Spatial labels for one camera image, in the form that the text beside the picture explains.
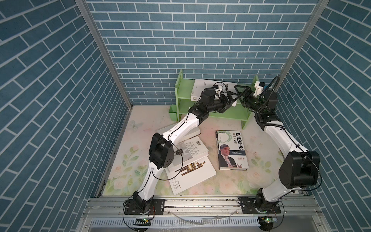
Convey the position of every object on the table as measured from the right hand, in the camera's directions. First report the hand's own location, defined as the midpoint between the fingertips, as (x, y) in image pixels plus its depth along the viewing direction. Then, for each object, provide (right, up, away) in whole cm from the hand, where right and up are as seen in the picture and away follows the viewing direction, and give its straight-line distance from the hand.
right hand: (234, 88), depth 78 cm
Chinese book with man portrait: (+2, -38, +13) cm, 41 cm away
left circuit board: (-48, -69, -5) cm, 84 cm away
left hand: (+1, -7, -2) cm, 7 cm away
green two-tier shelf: (-29, -5, +15) cm, 33 cm away
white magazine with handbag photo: (-25, -36, +11) cm, 45 cm away
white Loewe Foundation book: (-18, +5, +13) cm, 23 cm away
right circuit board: (+14, -68, -6) cm, 70 cm away
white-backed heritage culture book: (-24, -26, +16) cm, 39 cm away
